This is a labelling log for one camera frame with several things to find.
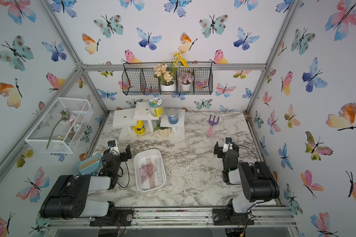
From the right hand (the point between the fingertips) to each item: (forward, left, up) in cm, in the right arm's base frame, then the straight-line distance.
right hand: (227, 141), depth 91 cm
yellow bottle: (+9, +57, -3) cm, 58 cm away
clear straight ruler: (-16, +41, -10) cm, 45 cm away
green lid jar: (+7, +42, +20) cm, 47 cm away
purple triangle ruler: (-18, +48, -9) cm, 53 cm away
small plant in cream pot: (+7, +41, -2) cm, 42 cm away
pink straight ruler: (-21, +44, -9) cm, 50 cm away
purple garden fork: (+23, +6, -11) cm, 26 cm away
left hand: (-5, +63, 0) cm, 63 cm away
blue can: (+8, +33, +13) cm, 37 cm away
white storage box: (-11, +52, -4) cm, 53 cm away
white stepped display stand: (+10, +64, +5) cm, 65 cm away
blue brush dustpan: (-16, +82, -8) cm, 84 cm away
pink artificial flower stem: (-3, +85, +23) cm, 88 cm away
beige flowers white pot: (+27, +38, +21) cm, 51 cm away
